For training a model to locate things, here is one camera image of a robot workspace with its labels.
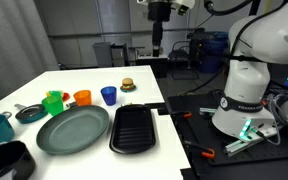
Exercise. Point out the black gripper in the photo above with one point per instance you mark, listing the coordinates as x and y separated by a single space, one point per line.
159 11

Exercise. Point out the orange plastic cup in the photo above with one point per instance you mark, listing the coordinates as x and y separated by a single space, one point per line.
82 98

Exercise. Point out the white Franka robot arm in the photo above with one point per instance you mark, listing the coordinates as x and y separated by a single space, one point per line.
250 76

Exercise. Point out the blue plastic cup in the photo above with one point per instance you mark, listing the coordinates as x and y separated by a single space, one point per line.
109 96

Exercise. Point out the green plastic cup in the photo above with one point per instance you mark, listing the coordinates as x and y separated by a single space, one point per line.
53 106

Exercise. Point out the gray round plate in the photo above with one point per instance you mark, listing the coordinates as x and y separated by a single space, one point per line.
72 130

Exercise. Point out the dark desk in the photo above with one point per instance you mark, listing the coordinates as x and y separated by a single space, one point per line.
154 65

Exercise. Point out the black chair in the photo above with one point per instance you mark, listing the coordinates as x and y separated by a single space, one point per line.
182 56

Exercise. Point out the toy hamburger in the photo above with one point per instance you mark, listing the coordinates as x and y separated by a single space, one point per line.
127 82

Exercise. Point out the blue barrel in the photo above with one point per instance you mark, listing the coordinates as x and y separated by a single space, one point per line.
212 53

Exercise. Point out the gray bin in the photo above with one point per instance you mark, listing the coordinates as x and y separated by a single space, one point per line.
102 55

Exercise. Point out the small teal saucer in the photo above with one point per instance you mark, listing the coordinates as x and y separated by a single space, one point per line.
132 89

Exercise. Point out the black orange-tipped clamp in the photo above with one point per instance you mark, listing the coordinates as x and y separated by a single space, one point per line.
182 115
204 151

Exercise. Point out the black rectangular tray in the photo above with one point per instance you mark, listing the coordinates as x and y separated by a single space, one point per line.
132 130

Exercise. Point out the black perforated base board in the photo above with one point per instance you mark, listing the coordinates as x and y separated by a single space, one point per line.
197 133

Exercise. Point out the green cream toy food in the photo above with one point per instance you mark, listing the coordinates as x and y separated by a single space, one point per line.
54 93

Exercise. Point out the gray curtain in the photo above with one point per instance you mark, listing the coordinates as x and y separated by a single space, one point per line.
10 40

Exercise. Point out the black cooking pot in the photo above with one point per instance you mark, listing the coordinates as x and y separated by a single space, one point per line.
7 160

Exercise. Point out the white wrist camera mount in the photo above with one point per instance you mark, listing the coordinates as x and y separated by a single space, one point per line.
184 5

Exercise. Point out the black flat bracket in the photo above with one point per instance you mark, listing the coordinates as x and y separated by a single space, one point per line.
155 107

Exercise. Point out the aluminum profile rail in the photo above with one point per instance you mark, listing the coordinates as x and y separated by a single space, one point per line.
239 146

